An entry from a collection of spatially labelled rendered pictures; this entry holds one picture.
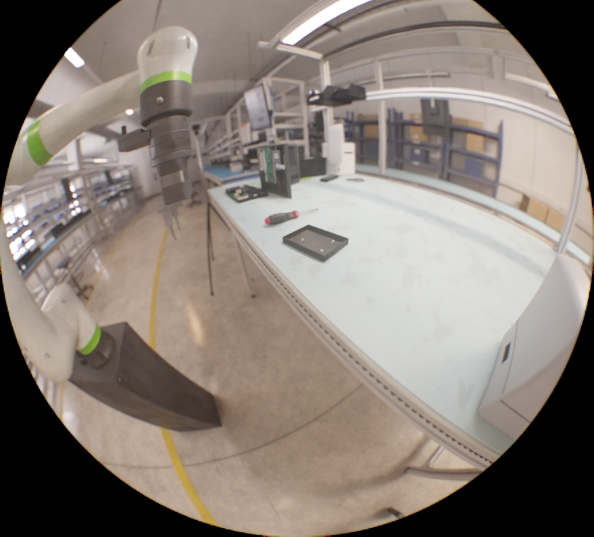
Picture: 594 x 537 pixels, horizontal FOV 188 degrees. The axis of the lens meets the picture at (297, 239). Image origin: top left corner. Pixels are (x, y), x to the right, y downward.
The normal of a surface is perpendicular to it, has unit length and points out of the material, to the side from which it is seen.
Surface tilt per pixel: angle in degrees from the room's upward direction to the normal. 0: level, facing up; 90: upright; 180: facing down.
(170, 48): 102
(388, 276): 0
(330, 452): 0
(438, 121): 98
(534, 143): 90
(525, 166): 90
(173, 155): 90
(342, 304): 0
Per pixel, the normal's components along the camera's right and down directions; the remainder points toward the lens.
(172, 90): 0.80, 0.25
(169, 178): 0.40, 0.09
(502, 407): -0.85, 0.30
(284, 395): -0.07, -0.87
